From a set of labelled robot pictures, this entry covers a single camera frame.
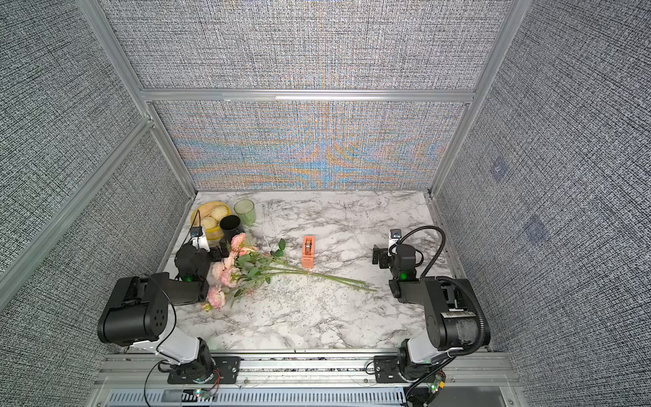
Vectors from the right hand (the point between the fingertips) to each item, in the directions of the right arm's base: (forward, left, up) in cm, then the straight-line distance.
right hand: (390, 238), depth 93 cm
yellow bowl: (+15, +73, -5) cm, 75 cm away
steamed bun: (+15, +68, -4) cm, 70 cm away
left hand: (+1, +64, +3) cm, 64 cm away
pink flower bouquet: (-9, +52, -5) cm, 54 cm away
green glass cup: (+16, +57, -3) cm, 59 cm away
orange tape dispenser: (-3, +30, -4) cm, 31 cm away
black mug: (+5, +60, +1) cm, 61 cm away
